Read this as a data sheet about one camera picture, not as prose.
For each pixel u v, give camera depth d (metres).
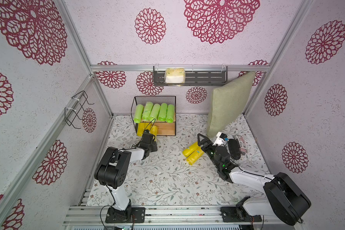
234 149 0.97
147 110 0.95
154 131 1.04
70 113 0.73
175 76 0.90
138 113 0.95
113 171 0.49
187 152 0.95
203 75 0.93
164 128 1.09
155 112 0.95
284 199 0.43
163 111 0.95
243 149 0.97
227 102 0.84
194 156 0.92
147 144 0.78
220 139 0.75
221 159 0.65
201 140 0.76
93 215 0.76
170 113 0.92
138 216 0.74
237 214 0.67
